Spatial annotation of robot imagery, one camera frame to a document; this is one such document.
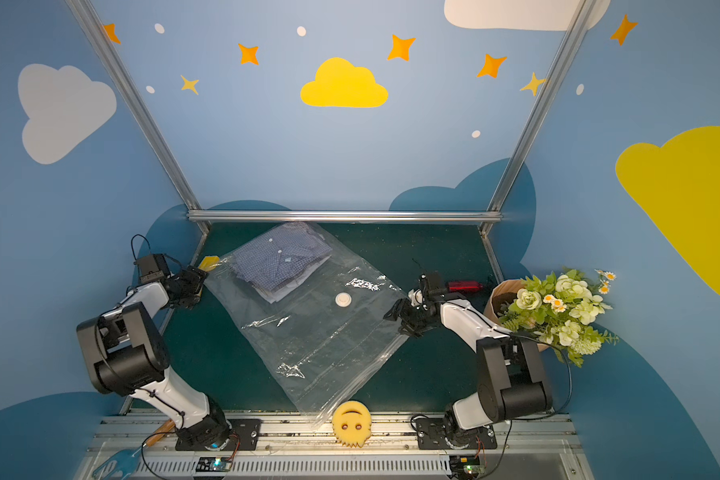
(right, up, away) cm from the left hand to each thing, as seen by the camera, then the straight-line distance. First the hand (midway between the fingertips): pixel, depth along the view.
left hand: (210, 276), depth 94 cm
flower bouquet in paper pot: (+92, -5, -30) cm, 97 cm away
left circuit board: (+13, -44, -23) cm, 52 cm away
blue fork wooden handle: (-7, -42, -25) cm, 49 cm away
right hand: (+59, -13, -5) cm, 61 cm away
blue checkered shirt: (+18, +5, +10) cm, 21 cm away
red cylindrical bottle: (+85, -4, +9) cm, 86 cm away
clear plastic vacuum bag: (+32, -12, +3) cm, 34 cm away
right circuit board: (+74, -45, -24) cm, 90 cm away
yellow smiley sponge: (+46, -35, -21) cm, 62 cm away
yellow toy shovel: (-7, +4, +13) cm, 16 cm away
